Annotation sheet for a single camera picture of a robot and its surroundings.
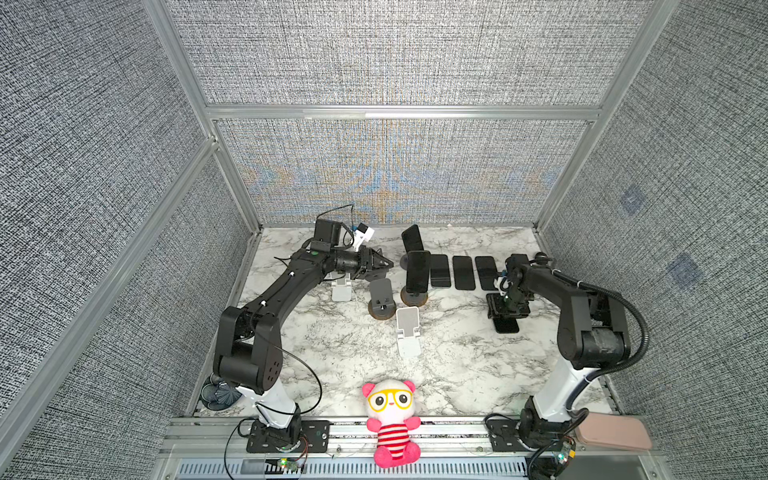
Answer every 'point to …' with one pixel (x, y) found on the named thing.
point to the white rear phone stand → (342, 292)
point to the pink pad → (614, 431)
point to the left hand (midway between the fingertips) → (389, 267)
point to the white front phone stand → (407, 326)
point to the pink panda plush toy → (392, 402)
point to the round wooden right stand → (412, 299)
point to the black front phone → (506, 325)
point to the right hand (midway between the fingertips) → (503, 314)
